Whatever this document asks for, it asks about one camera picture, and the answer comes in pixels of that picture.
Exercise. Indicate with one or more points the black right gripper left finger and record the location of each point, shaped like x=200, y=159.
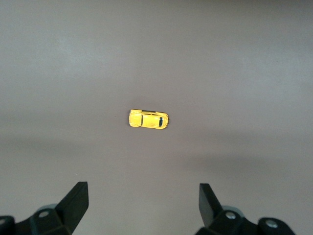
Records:
x=63, y=215

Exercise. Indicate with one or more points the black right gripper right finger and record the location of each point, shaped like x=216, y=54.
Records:
x=220, y=220

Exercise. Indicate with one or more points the yellow beetle toy car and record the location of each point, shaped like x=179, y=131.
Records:
x=146, y=121

